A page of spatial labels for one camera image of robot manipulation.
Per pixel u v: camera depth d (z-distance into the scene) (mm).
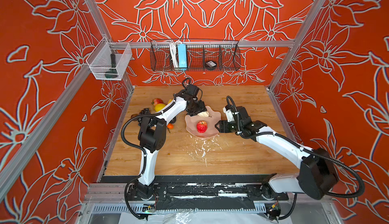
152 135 535
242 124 642
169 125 958
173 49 878
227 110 757
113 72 794
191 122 968
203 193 740
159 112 561
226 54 1005
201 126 899
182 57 891
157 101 1056
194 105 798
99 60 797
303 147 448
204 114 902
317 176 408
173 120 971
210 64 954
